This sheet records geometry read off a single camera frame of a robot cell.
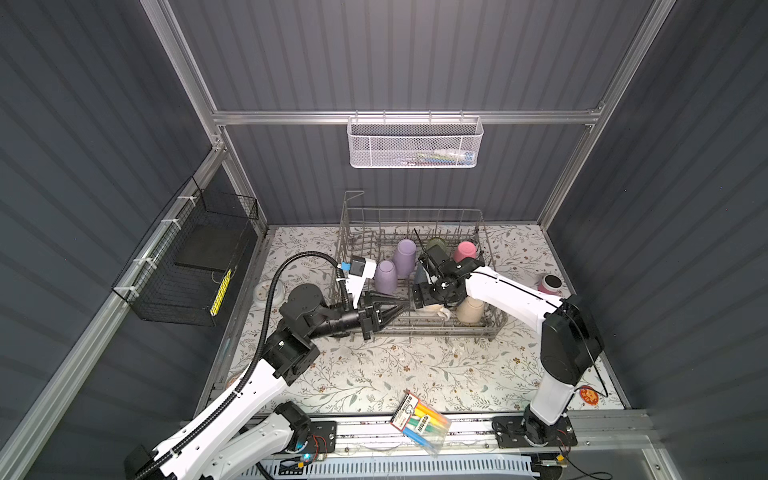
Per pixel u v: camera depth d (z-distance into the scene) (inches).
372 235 42.9
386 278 35.5
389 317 22.0
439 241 36.0
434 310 34.0
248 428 18.2
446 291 29.2
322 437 28.4
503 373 33.2
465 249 37.4
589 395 31.2
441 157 36.0
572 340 19.6
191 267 28.4
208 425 16.4
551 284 38.0
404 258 36.3
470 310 32.3
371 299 21.6
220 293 27.2
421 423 29.2
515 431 28.8
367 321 20.4
